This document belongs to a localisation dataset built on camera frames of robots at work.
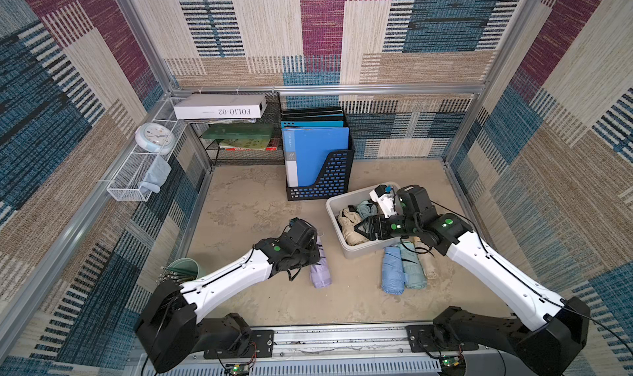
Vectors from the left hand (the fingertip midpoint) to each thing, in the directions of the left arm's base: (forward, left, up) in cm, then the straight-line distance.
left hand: (320, 252), depth 82 cm
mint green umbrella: (+15, -17, +3) cm, 23 cm away
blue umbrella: (-6, -25, -7) cm, 26 cm away
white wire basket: (+9, +53, +24) cm, 59 cm away
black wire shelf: (+43, +33, +11) cm, 55 cm away
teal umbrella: (-6, -31, -7) cm, 33 cm away
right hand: (+3, -12, +12) cm, 18 cm away
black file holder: (+29, -7, +4) cm, 30 cm away
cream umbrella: (+13, -10, -1) cm, 16 cm away
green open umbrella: (-6, +40, +4) cm, 41 cm away
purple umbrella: (-7, 0, -1) cm, 7 cm away
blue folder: (+34, +5, +14) cm, 37 cm away
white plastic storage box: (+18, -6, +2) cm, 19 cm away
